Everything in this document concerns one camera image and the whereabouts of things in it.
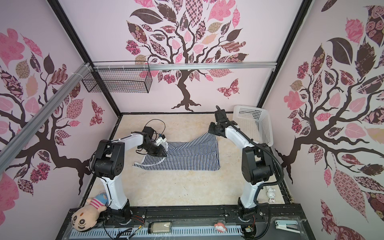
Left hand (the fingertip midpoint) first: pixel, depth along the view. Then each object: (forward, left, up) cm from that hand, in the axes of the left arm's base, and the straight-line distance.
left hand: (164, 156), depth 95 cm
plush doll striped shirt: (-35, +30, +8) cm, 47 cm away
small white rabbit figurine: (-24, -61, +3) cm, 65 cm away
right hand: (+15, -32, +12) cm, 37 cm away
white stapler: (-38, -65, +2) cm, 75 cm away
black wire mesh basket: (+41, +20, +33) cm, 56 cm away
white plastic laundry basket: (+29, -67, 0) cm, 73 cm away
